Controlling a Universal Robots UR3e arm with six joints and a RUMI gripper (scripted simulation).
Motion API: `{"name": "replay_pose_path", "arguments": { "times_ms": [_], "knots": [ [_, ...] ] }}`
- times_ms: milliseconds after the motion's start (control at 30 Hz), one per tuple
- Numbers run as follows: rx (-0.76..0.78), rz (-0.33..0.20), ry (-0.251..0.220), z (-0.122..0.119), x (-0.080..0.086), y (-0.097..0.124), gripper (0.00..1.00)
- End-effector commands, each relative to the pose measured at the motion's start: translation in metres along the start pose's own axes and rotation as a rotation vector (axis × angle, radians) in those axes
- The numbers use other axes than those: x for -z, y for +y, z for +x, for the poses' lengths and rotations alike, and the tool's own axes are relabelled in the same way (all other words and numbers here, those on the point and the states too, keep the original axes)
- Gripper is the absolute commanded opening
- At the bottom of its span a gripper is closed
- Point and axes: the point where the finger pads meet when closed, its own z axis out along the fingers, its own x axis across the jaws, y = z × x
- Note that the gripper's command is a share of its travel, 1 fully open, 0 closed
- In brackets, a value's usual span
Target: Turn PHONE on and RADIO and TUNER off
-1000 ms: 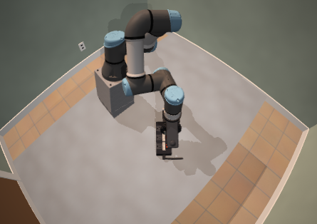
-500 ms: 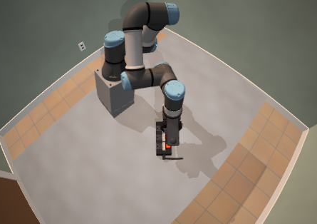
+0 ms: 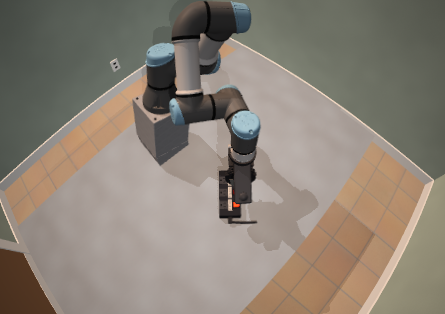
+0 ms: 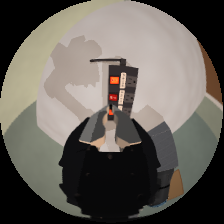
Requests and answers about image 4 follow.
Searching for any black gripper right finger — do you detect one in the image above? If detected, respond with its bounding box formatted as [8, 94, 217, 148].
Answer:
[111, 104, 161, 168]

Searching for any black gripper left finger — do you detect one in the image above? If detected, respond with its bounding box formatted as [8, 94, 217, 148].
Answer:
[58, 104, 111, 167]

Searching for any black power strip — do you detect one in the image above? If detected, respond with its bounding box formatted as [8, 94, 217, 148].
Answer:
[90, 58, 139, 116]

